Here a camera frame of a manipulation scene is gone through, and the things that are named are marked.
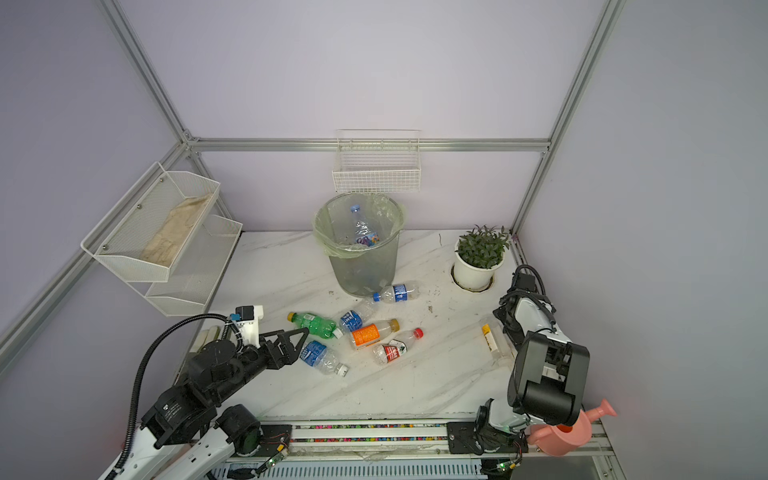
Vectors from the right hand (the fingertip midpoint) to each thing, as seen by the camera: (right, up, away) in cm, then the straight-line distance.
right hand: (510, 326), depth 89 cm
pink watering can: (+1, -19, -25) cm, 31 cm away
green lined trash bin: (-46, +17, +2) cm, 49 cm away
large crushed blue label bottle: (-46, +29, +11) cm, 55 cm away
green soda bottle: (-60, -1, +4) cm, 60 cm away
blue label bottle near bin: (-34, +9, +7) cm, 36 cm away
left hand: (-59, +3, -20) cm, 62 cm away
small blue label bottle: (-49, +2, 0) cm, 49 cm away
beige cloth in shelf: (-95, +24, -14) cm, 99 cm away
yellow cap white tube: (-7, -4, -1) cm, 8 cm away
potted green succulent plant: (-9, +22, +4) cm, 24 cm away
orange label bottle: (-43, -2, -3) cm, 43 cm away
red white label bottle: (-35, -5, -5) cm, 36 cm away
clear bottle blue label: (-57, -6, -7) cm, 58 cm away
